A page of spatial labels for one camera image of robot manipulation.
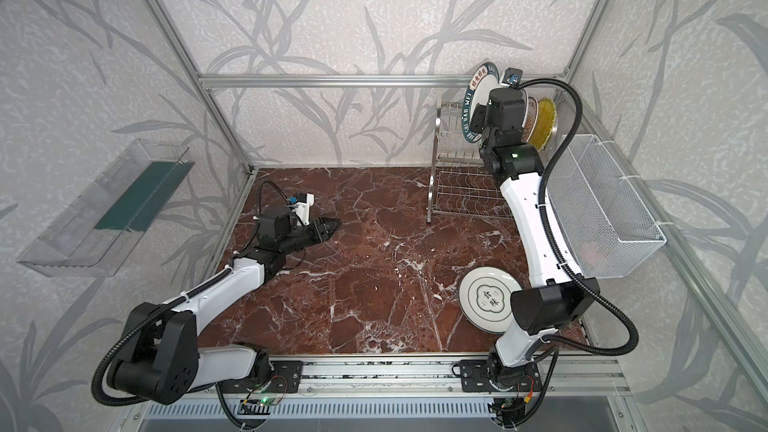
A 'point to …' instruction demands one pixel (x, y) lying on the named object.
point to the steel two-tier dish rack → (459, 183)
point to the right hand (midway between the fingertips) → (494, 94)
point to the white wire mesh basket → (608, 230)
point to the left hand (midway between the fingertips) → (342, 215)
